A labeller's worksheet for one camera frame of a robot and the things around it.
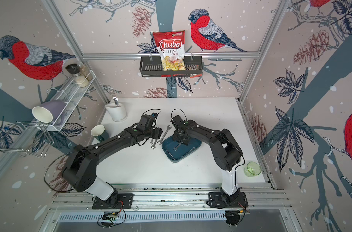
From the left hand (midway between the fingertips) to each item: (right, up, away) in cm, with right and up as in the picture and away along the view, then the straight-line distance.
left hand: (161, 127), depth 89 cm
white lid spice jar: (-46, +28, -6) cm, 55 cm away
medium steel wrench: (+10, -13, +4) cm, 17 cm away
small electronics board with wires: (-23, -44, -18) cm, 53 cm away
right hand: (+10, -8, +4) cm, 13 cm away
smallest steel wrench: (-7, -11, +6) cm, 14 cm away
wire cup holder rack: (-52, -1, -29) cm, 59 cm away
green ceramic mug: (-42, -3, +5) cm, 43 cm away
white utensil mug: (-33, +9, +12) cm, 36 cm away
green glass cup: (+55, -24, -5) cm, 60 cm away
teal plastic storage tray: (+9, -16, +3) cm, 19 cm away
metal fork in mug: (-37, +19, +18) cm, 45 cm away
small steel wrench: (-5, -11, +6) cm, 14 cm away
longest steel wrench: (-1, -10, +7) cm, 12 cm away
